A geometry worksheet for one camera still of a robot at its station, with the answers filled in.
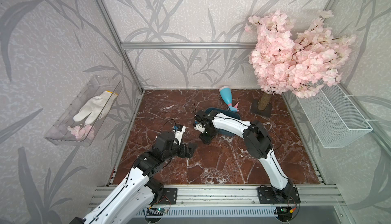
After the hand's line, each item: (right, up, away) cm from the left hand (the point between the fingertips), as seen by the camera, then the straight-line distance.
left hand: (190, 144), depth 75 cm
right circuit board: (+45, -32, -3) cm, 56 cm away
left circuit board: (-13, -29, -5) cm, 32 cm away
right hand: (+8, -2, +19) cm, 20 cm away
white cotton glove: (-42, +19, -7) cm, 46 cm away
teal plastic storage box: (+23, +13, +30) cm, 40 cm away
